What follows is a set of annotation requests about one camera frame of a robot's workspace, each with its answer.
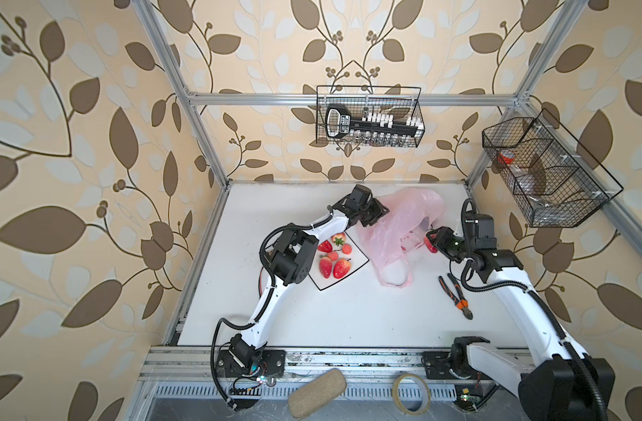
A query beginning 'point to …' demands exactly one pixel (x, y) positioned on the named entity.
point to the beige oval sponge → (317, 394)
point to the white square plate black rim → (348, 250)
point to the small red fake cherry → (333, 255)
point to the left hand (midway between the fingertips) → (392, 207)
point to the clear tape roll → (425, 394)
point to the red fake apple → (430, 246)
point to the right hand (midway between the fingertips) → (433, 239)
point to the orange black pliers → (461, 303)
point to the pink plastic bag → (413, 211)
